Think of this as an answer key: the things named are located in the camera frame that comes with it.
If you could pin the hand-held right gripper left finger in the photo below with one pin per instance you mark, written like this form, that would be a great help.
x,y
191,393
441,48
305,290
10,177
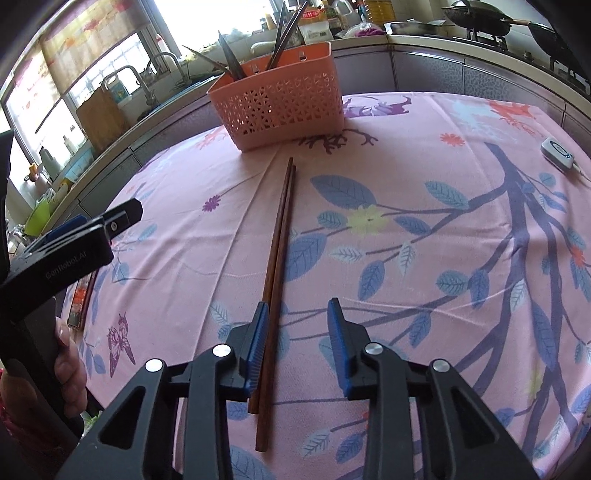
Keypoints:
x,y
257,350

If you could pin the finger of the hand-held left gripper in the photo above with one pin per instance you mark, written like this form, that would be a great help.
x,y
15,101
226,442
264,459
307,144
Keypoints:
x,y
64,229
122,219

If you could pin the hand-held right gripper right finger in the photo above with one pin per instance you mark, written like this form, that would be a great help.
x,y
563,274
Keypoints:
x,y
339,350

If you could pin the brown wooden chopstick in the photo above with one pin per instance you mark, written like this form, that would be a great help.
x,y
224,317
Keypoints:
x,y
284,251
205,59
277,249
290,32

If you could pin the orange plastic basket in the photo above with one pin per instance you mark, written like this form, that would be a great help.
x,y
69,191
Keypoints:
x,y
281,106

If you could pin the person's left hand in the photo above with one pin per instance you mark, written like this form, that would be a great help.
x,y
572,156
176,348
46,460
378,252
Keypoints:
x,y
71,369

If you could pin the green plastic bowl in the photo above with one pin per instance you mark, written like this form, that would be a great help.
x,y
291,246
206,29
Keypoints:
x,y
38,219

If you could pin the red packet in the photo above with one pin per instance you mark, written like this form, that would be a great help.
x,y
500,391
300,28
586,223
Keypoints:
x,y
82,300

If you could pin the pink floral tablecloth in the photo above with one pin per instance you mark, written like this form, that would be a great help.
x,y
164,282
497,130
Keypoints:
x,y
415,300

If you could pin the wooden cutting board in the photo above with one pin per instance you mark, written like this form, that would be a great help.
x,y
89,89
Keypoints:
x,y
101,117

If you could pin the square steel faucet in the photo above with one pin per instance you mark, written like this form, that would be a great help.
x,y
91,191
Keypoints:
x,y
134,74

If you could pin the curved steel faucet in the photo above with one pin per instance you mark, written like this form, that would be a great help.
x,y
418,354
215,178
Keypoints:
x,y
166,57

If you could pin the printed window shade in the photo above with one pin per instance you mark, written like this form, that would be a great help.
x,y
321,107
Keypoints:
x,y
78,50

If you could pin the dark chopstick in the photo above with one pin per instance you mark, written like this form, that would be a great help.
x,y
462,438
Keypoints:
x,y
233,57
278,32

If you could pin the white radish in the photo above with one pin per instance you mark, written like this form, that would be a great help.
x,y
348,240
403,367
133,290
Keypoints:
x,y
261,48

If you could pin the white packet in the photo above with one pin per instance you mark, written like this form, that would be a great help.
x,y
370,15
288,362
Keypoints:
x,y
316,31

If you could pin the yellow box with red label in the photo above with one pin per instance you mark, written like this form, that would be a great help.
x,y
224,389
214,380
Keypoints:
x,y
311,15

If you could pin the white oval device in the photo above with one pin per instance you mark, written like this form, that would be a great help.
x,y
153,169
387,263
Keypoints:
x,y
557,153

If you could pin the purple item in plastic bag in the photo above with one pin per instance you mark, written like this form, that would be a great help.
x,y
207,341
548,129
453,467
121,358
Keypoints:
x,y
364,31

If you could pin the steel basin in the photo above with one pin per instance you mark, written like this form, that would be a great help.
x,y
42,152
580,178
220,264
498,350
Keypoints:
x,y
415,28

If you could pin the yellow oil bottle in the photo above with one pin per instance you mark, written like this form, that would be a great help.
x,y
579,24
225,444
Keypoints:
x,y
381,11

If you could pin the gas stove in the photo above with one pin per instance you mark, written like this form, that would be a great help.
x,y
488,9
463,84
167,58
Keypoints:
x,y
521,53

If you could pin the black wok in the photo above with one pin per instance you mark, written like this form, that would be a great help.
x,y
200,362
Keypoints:
x,y
551,44
475,21

